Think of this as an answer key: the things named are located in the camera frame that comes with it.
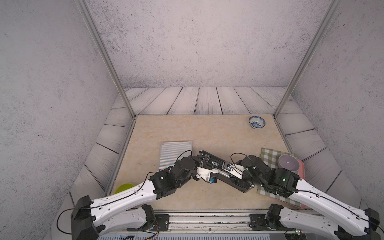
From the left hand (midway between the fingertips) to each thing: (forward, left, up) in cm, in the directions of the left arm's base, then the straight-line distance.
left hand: (205, 155), depth 71 cm
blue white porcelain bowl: (+40, -42, -22) cm, 62 cm away
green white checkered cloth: (+11, -43, -23) cm, 50 cm away
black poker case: (-1, -1, -3) cm, 3 cm away
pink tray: (+1, -59, -24) cm, 63 cm away
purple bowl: (+6, -52, -21) cm, 56 cm away
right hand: (-6, -13, -6) cm, 16 cm away
